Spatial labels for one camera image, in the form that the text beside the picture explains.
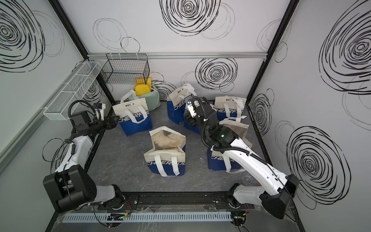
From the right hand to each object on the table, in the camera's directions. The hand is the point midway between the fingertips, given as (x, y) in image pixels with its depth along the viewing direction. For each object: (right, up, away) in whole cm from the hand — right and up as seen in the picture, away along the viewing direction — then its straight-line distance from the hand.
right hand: (195, 106), depth 67 cm
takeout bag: (+12, -28, +6) cm, 31 cm away
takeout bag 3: (+2, -14, +35) cm, 37 cm away
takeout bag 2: (-13, -25, 0) cm, 28 cm away
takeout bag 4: (-37, -4, +20) cm, 42 cm away
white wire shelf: (-66, +2, +7) cm, 67 cm away
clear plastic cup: (+30, -42, +17) cm, 54 cm away
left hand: (-47, -6, +16) cm, 50 cm away
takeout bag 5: (-11, +3, +25) cm, 27 cm away
